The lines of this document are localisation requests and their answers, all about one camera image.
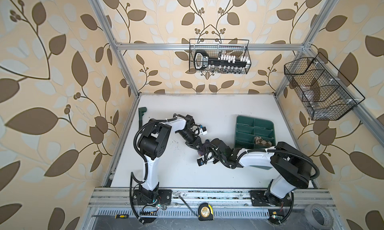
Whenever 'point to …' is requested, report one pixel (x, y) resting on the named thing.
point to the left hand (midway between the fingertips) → (202, 149)
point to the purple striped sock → (200, 152)
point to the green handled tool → (140, 110)
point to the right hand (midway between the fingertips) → (207, 147)
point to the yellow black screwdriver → (116, 216)
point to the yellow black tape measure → (205, 212)
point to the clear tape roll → (319, 215)
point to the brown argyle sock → (259, 140)
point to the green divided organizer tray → (248, 128)
